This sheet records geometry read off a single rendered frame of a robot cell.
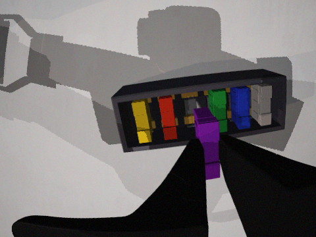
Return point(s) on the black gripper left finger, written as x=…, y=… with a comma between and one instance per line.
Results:
x=177, y=208

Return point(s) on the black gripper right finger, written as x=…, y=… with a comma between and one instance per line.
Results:
x=274, y=196

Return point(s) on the black fuse block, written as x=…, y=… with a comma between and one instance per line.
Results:
x=255, y=104

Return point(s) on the red fuse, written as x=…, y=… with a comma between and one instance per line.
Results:
x=167, y=117

